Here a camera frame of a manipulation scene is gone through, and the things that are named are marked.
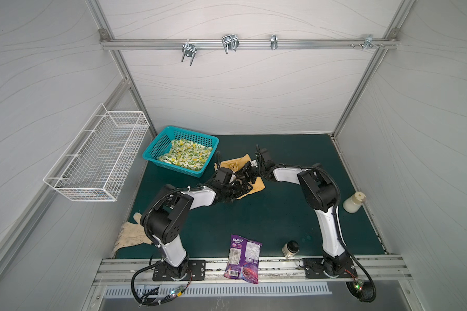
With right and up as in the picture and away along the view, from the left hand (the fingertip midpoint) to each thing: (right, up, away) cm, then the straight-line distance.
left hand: (250, 189), depth 92 cm
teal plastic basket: (-50, +22, +16) cm, 57 cm away
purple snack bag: (-4, -24, -18) cm, 30 cm away
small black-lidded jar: (+14, -18, -22) cm, 31 cm away
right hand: (-7, +9, +5) cm, 12 cm away
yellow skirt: (-6, +11, +7) cm, 15 cm away
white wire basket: (-58, +13, -24) cm, 64 cm away
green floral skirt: (-34, +17, +14) cm, 40 cm away
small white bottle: (+46, -5, -7) cm, 46 cm away
